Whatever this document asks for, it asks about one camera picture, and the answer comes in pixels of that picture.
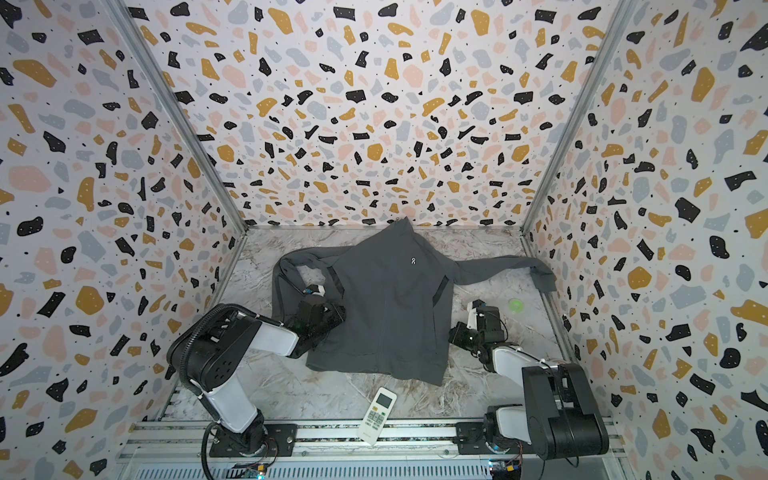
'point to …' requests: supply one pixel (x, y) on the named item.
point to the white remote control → (377, 415)
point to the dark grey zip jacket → (396, 293)
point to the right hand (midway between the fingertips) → (447, 325)
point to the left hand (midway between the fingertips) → (347, 303)
